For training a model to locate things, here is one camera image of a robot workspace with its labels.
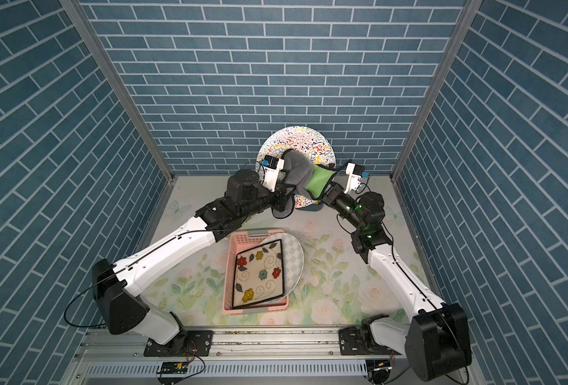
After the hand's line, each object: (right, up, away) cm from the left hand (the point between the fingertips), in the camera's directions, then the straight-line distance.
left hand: (302, 187), depth 70 cm
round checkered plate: (-3, -24, +12) cm, 27 cm away
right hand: (+4, +2, -1) cm, 4 cm away
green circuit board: (-38, -55, +2) cm, 67 cm away
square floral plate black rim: (-15, -31, +15) cm, 37 cm away
